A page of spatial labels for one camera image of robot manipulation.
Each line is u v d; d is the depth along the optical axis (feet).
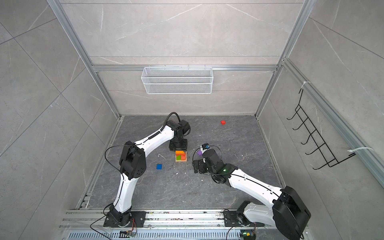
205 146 2.40
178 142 2.62
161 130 2.08
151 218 2.45
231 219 2.40
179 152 2.95
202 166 2.39
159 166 3.03
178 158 3.06
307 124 2.37
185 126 2.55
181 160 3.05
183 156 3.10
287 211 1.30
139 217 2.41
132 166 1.79
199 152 3.22
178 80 3.30
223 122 3.76
